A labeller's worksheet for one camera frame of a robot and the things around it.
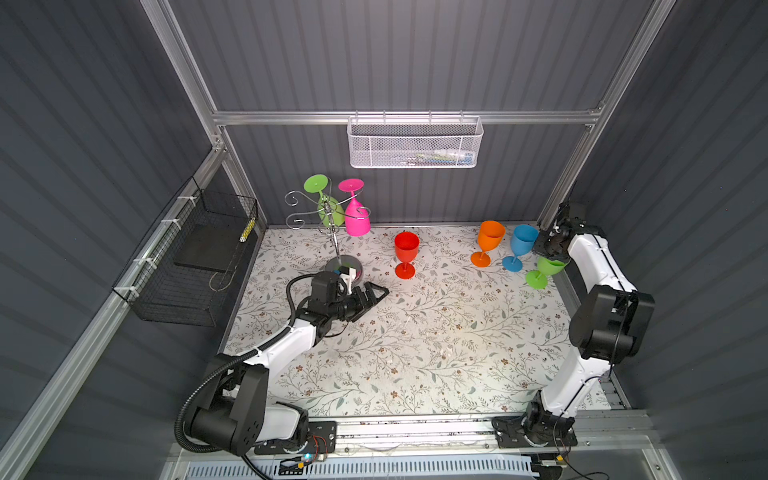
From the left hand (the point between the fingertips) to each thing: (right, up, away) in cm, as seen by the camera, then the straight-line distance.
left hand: (382, 298), depth 84 cm
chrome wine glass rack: (-13, +10, +13) cm, 21 cm away
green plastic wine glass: (-15, +24, -1) cm, 28 cm away
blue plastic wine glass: (+45, +16, +13) cm, 50 cm away
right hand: (+52, +14, +9) cm, 54 cm away
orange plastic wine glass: (+35, +18, +14) cm, 42 cm away
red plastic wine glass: (+8, +14, +10) cm, 19 cm away
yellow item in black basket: (-38, +19, -2) cm, 42 cm away
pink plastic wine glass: (-8, +24, +8) cm, 26 cm away
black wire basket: (-48, +8, -11) cm, 50 cm away
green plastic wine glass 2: (+53, +4, +19) cm, 57 cm away
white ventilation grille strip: (+33, -38, -13) cm, 52 cm away
